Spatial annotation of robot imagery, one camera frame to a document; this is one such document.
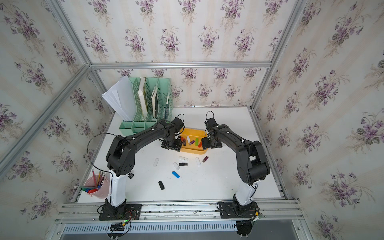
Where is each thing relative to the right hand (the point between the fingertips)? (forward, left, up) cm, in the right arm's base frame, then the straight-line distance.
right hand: (210, 145), depth 93 cm
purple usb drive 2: (-7, +3, -5) cm, 9 cm away
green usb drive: (+5, +9, -4) cm, 11 cm away
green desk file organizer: (+38, +33, +9) cm, 51 cm away
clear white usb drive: (-10, +34, -4) cm, 36 cm away
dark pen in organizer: (+25, +31, +5) cm, 40 cm away
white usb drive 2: (-9, +8, -4) cm, 13 cm away
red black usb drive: (+6, +18, -4) cm, 19 cm away
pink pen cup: (-26, +60, +2) cm, 66 cm away
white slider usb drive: (+7, +15, -4) cm, 17 cm away
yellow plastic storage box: (+12, +12, -4) cm, 17 cm away
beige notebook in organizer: (+26, +38, +16) cm, 49 cm away
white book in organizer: (+23, +44, +20) cm, 54 cm away
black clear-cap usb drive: (-11, +17, -4) cm, 21 cm away
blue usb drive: (-17, +22, -4) cm, 28 cm away
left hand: (-4, +21, +1) cm, 22 cm away
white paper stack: (+25, +59, +20) cm, 67 cm away
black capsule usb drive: (-24, +29, -4) cm, 37 cm away
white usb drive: (-13, +21, -4) cm, 25 cm away
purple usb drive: (+5, +12, -4) cm, 13 cm away
